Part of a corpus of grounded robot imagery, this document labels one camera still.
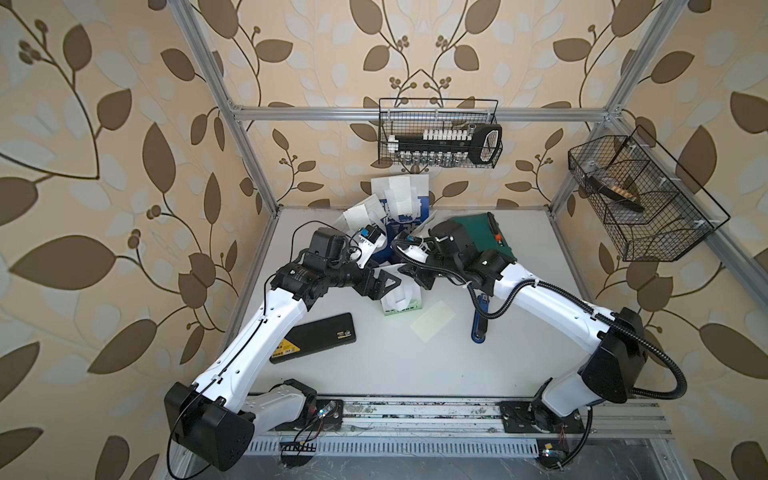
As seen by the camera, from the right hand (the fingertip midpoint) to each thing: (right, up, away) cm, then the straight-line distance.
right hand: (403, 262), depth 78 cm
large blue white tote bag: (-7, +24, +19) cm, 31 cm away
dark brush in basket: (+57, +16, -3) cm, 59 cm away
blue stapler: (+24, -19, +11) cm, 32 cm away
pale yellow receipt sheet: (+10, -19, +14) cm, 26 cm away
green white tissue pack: (+1, -10, +3) cm, 10 cm away
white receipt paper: (0, +20, +21) cm, 29 cm away
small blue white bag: (0, +10, +28) cm, 29 cm away
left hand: (-5, -1, -6) cm, 8 cm away
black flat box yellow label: (-26, -22, +9) cm, 35 cm away
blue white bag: (-3, +9, +19) cm, 21 cm away
